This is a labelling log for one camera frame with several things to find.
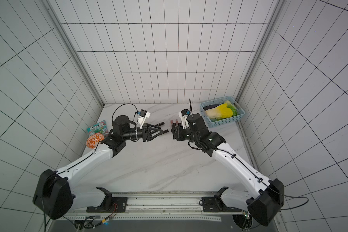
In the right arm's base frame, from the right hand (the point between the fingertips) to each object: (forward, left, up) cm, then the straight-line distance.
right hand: (167, 132), depth 72 cm
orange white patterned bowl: (+5, +53, -22) cm, 57 cm away
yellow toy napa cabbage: (+32, -35, -18) cm, 51 cm away
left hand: (0, +4, 0) cm, 4 cm away
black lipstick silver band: (+23, +8, -24) cm, 34 cm away
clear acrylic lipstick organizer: (+2, -4, +2) cm, 5 cm away
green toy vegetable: (+37, -45, -18) cm, 61 cm away
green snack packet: (+15, +52, -22) cm, 58 cm away
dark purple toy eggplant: (+40, -29, -22) cm, 54 cm away
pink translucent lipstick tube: (+20, -4, -17) cm, 26 cm away
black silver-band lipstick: (+18, -2, -19) cm, 26 cm away
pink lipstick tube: (+20, 0, -17) cm, 26 cm away
